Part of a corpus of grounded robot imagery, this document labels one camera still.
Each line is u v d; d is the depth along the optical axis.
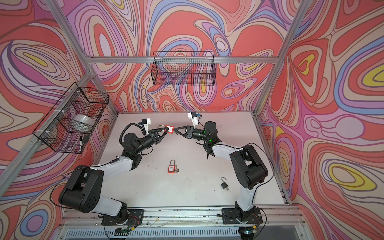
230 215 0.74
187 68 0.96
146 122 0.75
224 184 0.84
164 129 0.77
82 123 0.70
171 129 0.77
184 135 0.76
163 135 0.74
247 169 0.49
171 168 0.88
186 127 0.75
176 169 0.89
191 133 0.72
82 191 0.44
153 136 0.74
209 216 0.75
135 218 0.73
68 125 0.69
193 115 0.76
